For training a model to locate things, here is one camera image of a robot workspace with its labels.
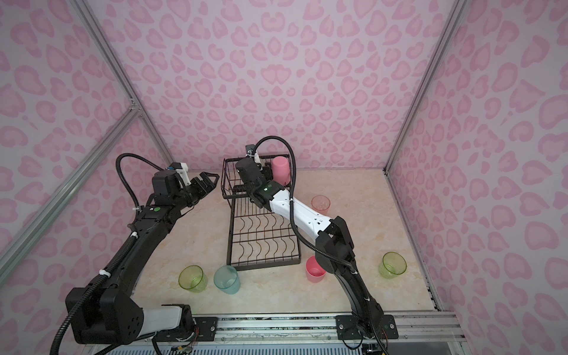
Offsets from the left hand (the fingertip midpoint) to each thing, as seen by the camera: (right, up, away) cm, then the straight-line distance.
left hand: (213, 176), depth 79 cm
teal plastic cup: (+4, -38, +4) cm, 38 cm away
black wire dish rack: (+14, -25, +14) cm, 32 cm away
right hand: (+14, +6, +6) cm, 17 cm away
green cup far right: (+67, -34, +7) cm, 76 cm away
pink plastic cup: (+24, +3, +3) cm, 25 cm away
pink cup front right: (+37, -37, +7) cm, 53 cm away
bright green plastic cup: (-10, -38, +5) cm, 39 cm away
